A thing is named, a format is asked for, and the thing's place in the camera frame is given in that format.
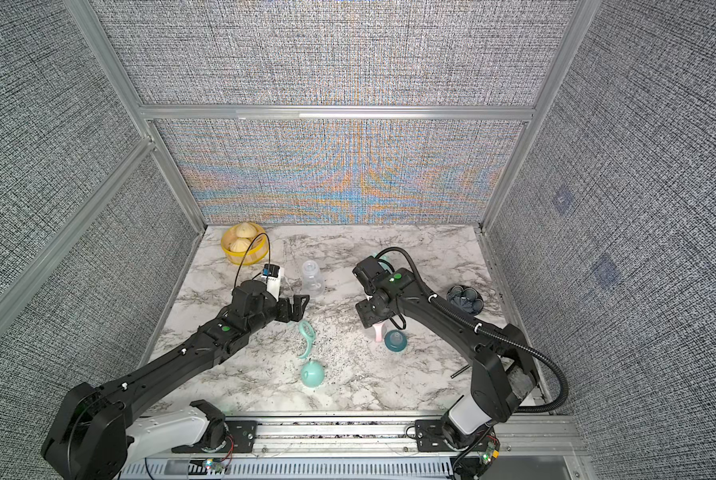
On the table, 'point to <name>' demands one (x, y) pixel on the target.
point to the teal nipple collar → (395, 340)
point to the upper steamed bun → (246, 230)
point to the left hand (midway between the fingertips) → (300, 292)
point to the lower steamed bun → (240, 244)
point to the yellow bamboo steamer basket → (257, 252)
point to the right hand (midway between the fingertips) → (375, 305)
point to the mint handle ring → (307, 330)
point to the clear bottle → (313, 283)
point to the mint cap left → (312, 373)
